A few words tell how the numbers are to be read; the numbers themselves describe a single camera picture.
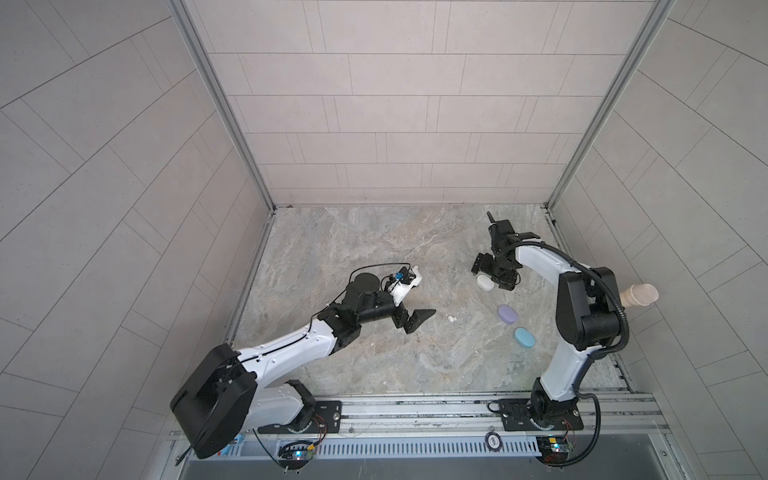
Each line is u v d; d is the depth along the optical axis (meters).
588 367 0.53
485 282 0.92
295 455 0.65
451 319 0.87
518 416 0.72
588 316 0.49
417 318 0.65
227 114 0.88
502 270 0.80
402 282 0.64
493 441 0.69
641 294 0.63
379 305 0.65
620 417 0.72
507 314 0.88
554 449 0.68
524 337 0.83
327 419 0.71
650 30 0.72
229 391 0.40
